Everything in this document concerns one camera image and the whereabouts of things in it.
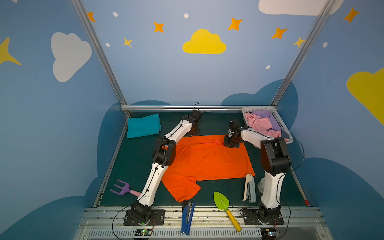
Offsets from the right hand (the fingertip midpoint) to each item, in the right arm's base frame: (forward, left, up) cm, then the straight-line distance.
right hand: (226, 142), depth 102 cm
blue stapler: (-44, +23, 0) cm, 50 cm away
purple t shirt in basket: (+23, -33, +6) cm, 41 cm away
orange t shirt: (-11, +16, -2) cm, 20 cm away
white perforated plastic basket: (+24, -38, +7) cm, 46 cm away
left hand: (+7, +21, +1) cm, 22 cm away
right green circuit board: (-50, -16, -2) cm, 53 cm away
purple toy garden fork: (-35, +59, 0) cm, 69 cm away
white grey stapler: (-31, -10, +2) cm, 33 cm away
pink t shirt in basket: (+15, -27, +3) cm, 31 cm away
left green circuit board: (-53, +44, -1) cm, 69 cm away
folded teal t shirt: (+11, +67, 0) cm, 67 cm away
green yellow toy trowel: (-39, +5, 0) cm, 39 cm away
